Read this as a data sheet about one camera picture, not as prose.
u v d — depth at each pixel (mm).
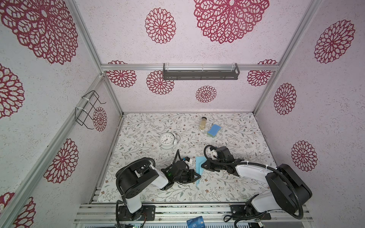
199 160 914
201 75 877
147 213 733
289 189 413
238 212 732
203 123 1099
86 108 766
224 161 700
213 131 1080
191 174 766
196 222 715
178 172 691
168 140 977
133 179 478
